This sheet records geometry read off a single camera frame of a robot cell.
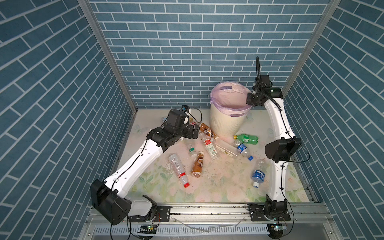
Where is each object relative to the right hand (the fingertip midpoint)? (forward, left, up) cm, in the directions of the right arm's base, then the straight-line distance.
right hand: (248, 98), depth 90 cm
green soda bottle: (-14, -2, -23) cm, 27 cm away
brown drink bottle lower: (-35, +28, -22) cm, 51 cm away
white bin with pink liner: (-13, +13, +2) cm, 19 cm away
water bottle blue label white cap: (-39, -6, -22) cm, 45 cm away
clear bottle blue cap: (-22, +2, -23) cm, 32 cm away
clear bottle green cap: (-27, +33, -23) cm, 48 cm away
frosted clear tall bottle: (-22, +12, -23) cm, 34 cm away
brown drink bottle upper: (-9, +26, -21) cm, 35 cm away
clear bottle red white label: (-22, +23, -21) cm, 38 cm away
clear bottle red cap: (-39, +39, -22) cm, 59 cm away
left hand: (-24, +32, +1) cm, 40 cm away
